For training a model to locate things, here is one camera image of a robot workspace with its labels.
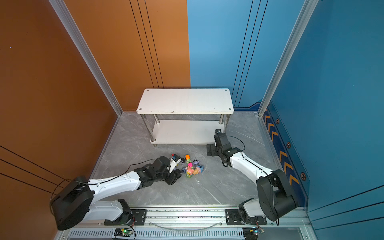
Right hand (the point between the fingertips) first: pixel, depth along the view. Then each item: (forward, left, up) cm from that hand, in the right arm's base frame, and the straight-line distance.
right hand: (214, 146), depth 90 cm
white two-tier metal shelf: (+33, +16, -7) cm, 38 cm away
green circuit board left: (-42, +46, -9) cm, 63 cm away
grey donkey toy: (-15, +15, -3) cm, 21 cm away
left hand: (-14, +22, -5) cm, 26 cm away
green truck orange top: (-5, +16, -5) cm, 18 cm away
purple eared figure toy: (-8, +11, -6) cm, 15 cm away
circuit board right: (-42, -15, -9) cm, 46 cm away
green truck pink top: (-10, +14, -5) cm, 18 cm away
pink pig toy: (-13, +10, -6) cm, 17 cm away
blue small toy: (-11, +8, -5) cm, 15 cm away
